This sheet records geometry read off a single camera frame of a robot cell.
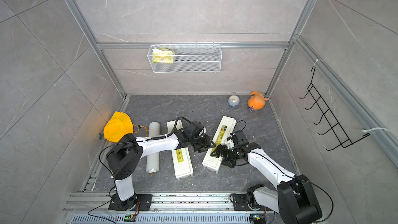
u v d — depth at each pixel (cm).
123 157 48
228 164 75
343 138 61
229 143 80
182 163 78
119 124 102
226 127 91
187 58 101
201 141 76
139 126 101
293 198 40
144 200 74
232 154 71
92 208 74
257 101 107
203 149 78
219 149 75
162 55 87
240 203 73
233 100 113
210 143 80
